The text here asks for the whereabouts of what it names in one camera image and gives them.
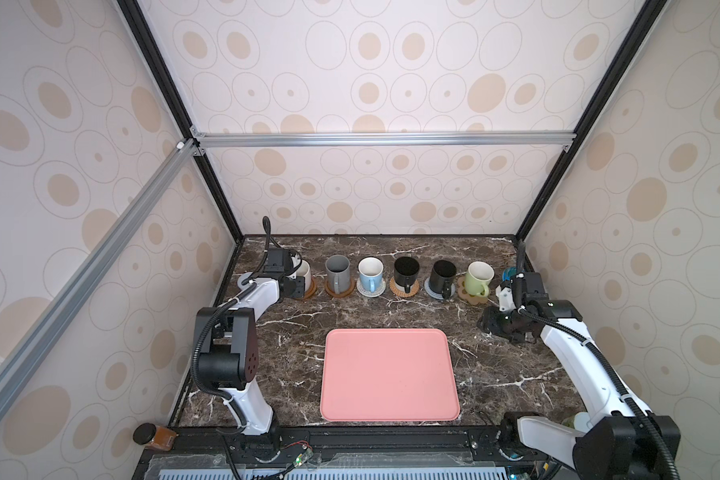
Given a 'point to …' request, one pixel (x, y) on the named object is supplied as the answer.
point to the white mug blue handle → (371, 273)
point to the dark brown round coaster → (341, 294)
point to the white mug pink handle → (305, 271)
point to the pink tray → (388, 374)
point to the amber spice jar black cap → (155, 436)
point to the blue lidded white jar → (508, 272)
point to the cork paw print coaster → (463, 294)
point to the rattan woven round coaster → (396, 291)
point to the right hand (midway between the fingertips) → (488, 323)
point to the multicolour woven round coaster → (367, 293)
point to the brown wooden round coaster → (312, 289)
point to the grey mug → (338, 272)
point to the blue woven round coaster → (437, 295)
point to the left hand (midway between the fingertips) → (302, 278)
